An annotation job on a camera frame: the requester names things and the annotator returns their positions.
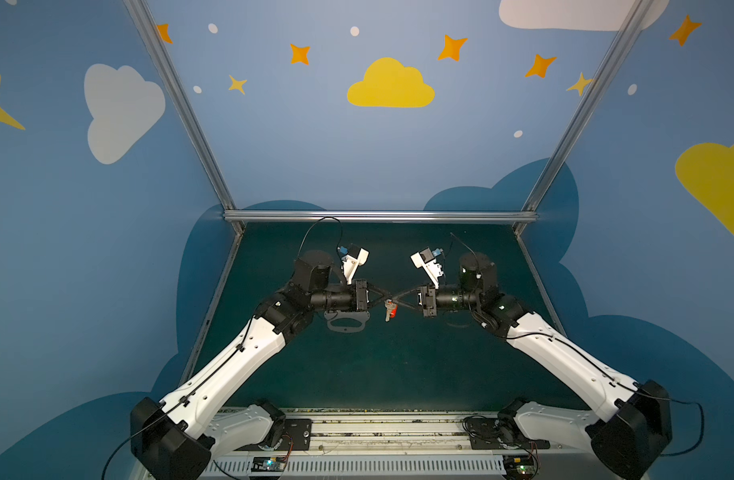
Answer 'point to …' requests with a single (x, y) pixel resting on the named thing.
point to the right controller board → (519, 466)
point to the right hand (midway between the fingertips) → (397, 298)
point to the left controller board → (268, 463)
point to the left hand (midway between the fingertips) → (391, 298)
